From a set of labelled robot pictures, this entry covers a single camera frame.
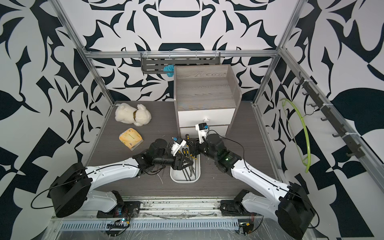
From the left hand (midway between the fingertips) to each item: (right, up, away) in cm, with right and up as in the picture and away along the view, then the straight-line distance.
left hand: (191, 159), depth 76 cm
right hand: (-2, +10, 0) cm, 10 cm away
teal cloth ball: (-13, +50, +15) cm, 54 cm away
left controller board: (-32, -29, -4) cm, 43 cm away
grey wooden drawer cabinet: (+9, +33, +6) cm, 35 cm away
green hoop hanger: (+50, +7, -12) cm, 52 cm away
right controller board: (+26, -32, -3) cm, 41 cm away
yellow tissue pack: (-39, +7, +21) cm, 44 cm away
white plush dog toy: (-43, +23, +24) cm, 54 cm away
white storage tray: (-1, -11, +9) cm, 15 cm away
